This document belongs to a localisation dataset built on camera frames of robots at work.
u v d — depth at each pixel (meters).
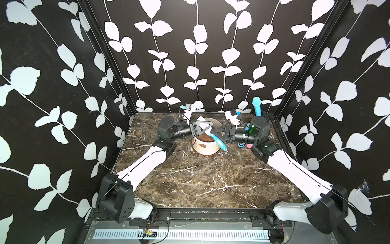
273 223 0.66
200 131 0.62
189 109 0.62
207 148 0.86
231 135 0.59
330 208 0.39
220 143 0.65
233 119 0.65
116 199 0.41
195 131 0.61
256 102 0.86
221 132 0.67
